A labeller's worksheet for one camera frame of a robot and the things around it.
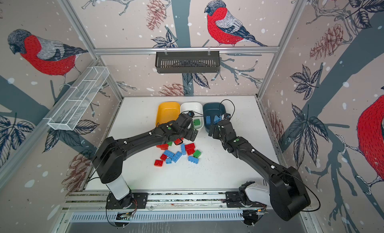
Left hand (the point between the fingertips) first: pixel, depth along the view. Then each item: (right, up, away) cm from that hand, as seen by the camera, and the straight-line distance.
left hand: (190, 130), depth 86 cm
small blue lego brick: (-13, -18, 0) cm, 23 cm away
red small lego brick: (-16, -17, +2) cm, 24 cm away
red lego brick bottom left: (-19, -20, 0) cm, 27 cm away
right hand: (+15, 0, +1) cm, 15 cm away
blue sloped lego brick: (+18, +5, +18) cm, 26 cm away
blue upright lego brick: (-5, -12, +4) cm, 14 cm away
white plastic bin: (+4, +13, +24) cm, 27 cm away
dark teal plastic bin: (+16, +10, +24) cm, 30 cm away
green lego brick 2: (+4, -15, +2) cm, 16 cm away
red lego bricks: (-1, -12, +5) cm, 13 cm away
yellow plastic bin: (-19, +10, +26) cm, 34 cm away
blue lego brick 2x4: (+12, +4, +18) cm, 22 cm away
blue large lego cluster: (-12, -16, +2) cm, 20 cm away
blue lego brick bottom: (+2, -18, 0) cm, 18 cm away
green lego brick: (-14, -10, +8) cm, 18 cm away
